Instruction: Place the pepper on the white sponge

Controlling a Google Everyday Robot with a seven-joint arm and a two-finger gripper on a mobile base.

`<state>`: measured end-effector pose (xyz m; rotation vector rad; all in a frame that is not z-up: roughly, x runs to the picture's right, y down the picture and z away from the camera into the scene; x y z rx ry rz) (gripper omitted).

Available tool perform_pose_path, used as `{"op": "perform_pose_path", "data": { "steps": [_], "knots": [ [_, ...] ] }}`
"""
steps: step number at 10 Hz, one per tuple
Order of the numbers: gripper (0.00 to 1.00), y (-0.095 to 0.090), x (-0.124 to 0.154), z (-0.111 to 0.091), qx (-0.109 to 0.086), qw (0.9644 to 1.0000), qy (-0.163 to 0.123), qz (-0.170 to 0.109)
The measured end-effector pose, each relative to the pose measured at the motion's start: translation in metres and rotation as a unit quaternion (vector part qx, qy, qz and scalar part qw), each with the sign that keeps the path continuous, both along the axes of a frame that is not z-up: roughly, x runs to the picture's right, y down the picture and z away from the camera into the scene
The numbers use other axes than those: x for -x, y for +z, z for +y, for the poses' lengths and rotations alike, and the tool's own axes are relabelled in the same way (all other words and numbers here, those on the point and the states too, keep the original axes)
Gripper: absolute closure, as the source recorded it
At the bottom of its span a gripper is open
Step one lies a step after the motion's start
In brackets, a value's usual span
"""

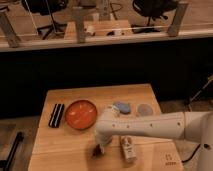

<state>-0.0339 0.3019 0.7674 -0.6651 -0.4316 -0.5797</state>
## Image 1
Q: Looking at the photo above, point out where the orange round plate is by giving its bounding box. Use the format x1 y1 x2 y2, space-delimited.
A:
65 100 97 130

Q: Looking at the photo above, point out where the black office chair left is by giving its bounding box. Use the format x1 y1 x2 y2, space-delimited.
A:
21 0 68 40

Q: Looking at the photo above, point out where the dark red pepper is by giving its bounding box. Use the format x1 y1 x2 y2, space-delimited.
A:
92 144 105 157

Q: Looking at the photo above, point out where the black rectangular eraser block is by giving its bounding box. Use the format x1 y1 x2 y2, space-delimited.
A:
48 104 65 128

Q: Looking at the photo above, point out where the white plastic bottle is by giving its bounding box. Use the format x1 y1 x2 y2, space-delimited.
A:
120 136 137 163

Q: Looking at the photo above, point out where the black stand at left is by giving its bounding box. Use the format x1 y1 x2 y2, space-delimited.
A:
0 132 24 171

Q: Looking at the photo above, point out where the black office chair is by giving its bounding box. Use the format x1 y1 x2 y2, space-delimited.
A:
131 0 178 34
21 0 68 40

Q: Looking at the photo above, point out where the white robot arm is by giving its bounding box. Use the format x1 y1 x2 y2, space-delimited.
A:
95 112 213 171

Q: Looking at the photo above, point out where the black office chair right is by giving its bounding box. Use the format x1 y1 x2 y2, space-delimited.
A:
131 0 178 34

